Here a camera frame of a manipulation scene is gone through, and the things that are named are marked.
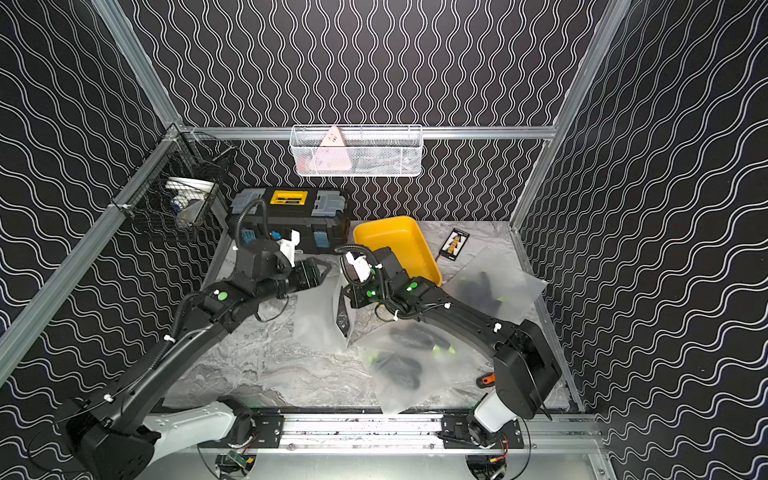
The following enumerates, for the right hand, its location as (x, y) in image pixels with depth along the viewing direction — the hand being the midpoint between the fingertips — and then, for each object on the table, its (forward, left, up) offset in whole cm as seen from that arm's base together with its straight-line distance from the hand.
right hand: (343, 289), depth 79 cm
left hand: (+1, +4, +11) cm, 11 cm away
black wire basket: (+29, +55, +8) cm, 63 cm away
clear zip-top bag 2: (-13, -18, -17) cm, 28 cm away
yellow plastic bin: (+35, -17, -16) cm, 43 cm away
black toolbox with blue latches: (+28, +12, -1) cm, 30 cm away
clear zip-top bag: (-2, +10, -13) cm, 16 cm away
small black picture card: (+32, -36, -18) cm, 51 cm away
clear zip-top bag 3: (+15, -49, -18) cm, 54 cm away
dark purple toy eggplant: (-5, 0, -7) cm, 9 cm away
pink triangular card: (+36, +5, +18) cm, 41 cm away
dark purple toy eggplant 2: (-6, -21, -17) cm, 27 cm away
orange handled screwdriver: (-18, -38, -17) cm, 45 cm away
